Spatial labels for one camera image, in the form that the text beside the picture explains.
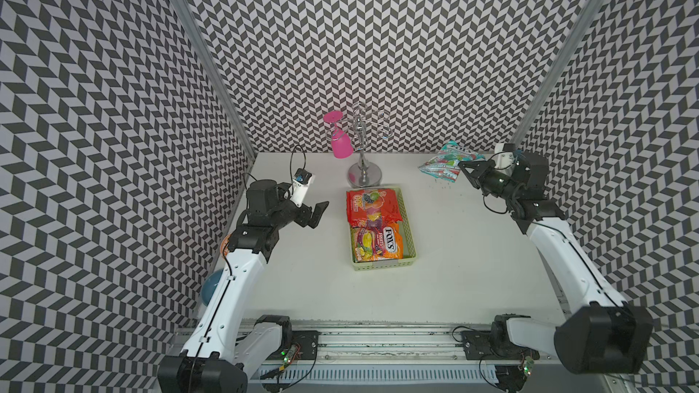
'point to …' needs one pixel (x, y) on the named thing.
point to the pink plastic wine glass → (342, 146)
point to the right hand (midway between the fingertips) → (457, 168)
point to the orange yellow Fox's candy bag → (378, 243)
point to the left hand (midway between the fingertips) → (311, 196)
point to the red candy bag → (372, 207)
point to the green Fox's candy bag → (445, 165)
